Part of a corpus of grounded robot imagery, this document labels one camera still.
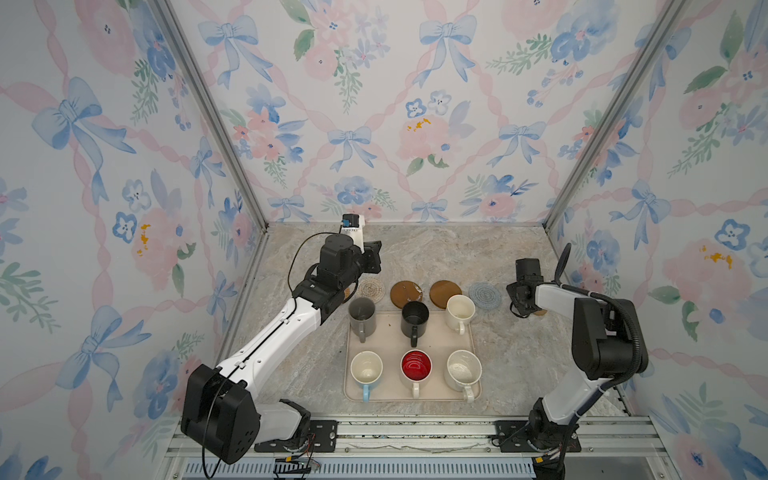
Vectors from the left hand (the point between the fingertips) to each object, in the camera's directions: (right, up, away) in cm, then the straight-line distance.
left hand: (381, 240), depth 76 cm
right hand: (+44, -16, +23) cm, 52 cm away
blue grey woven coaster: (+34, -17, +24) cm, 45 cm away
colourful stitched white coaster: (-4, -15, +24) cm, 29 cm away
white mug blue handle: (-4, -36, +7) cm, 37 cm away
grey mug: (-6, -20, +10) cm, 23 cm away
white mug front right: (+23, -35, +7) cm, 43 cm away
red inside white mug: (+9, -34, +7) cm, 36 cm away
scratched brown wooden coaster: (+7, -16, +24) cm, 30 cm away
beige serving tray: (+1, -29, +14) cm, 33 cm away
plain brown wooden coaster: (+20, -16, +24) cm, 35 cm away
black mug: (+10, -23, +14) cm, 29 cm away
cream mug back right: (+24, -21, +16) cm, 35 cm away
